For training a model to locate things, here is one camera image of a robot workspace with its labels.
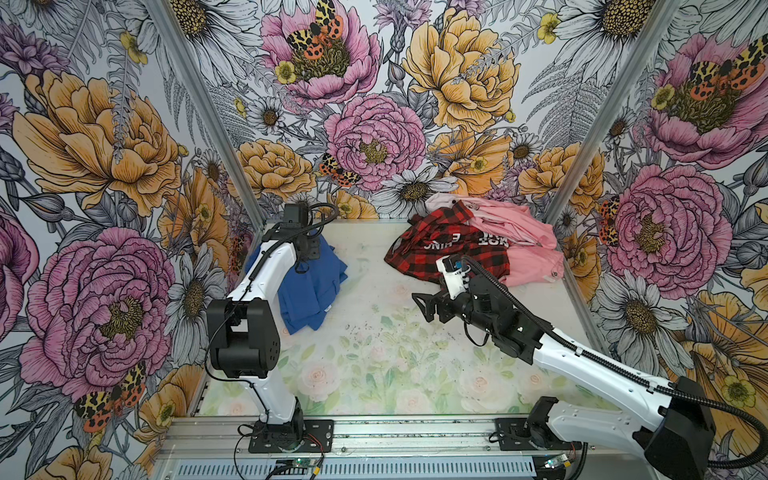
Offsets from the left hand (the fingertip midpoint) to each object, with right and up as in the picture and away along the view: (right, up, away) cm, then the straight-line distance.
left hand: (304, 257), depth 91 cm
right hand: (+35, -9, -16) cm, 40 cm away
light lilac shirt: (+44, +20, +20) cm, 53 cm away
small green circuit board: (+65, -47, -20) cm, 83 cm away
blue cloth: (+3, -9, -5) cm, 10 cm away
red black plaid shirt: (+44, +9, +14) cm, 48 cm away
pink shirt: (+74, 0, +11) cm, 75 cm away
